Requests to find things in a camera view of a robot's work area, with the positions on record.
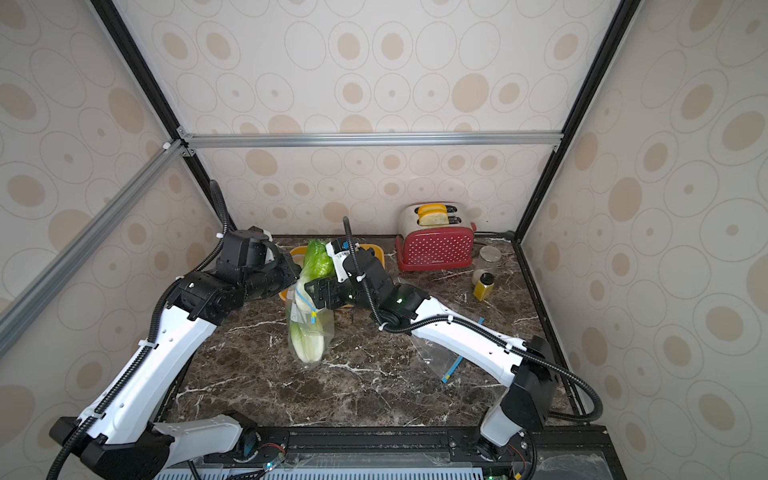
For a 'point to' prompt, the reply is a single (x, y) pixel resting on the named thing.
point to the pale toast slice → (434, 219)
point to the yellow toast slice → (431, 209)
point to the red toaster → (423, 248)
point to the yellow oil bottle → (485, 286)
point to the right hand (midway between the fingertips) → (327, 277)
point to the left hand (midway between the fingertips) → (312, 264)
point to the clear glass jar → (491, 256)
